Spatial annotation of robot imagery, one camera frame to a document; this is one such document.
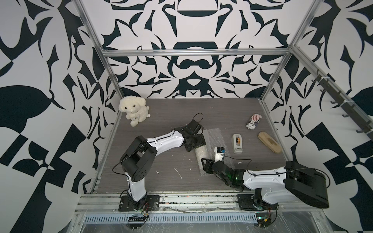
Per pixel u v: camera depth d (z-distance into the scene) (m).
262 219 0.71
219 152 0.76
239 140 0.92
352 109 0.55
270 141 0.93
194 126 0.72
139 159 0.47
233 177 0.64
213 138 0.97
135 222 0.72
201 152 0.85
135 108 0.94
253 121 1.03
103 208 0.99
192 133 0.71
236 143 0.91
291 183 0.44
